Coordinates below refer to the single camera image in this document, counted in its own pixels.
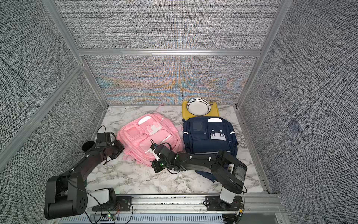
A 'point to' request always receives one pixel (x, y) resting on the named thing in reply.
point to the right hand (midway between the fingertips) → (151, 162)
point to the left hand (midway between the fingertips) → (126, 144)
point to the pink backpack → (134, 137)
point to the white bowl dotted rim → (198, 107)
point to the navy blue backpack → (205, 135)
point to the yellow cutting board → (213, 111)
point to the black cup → (87, 145)
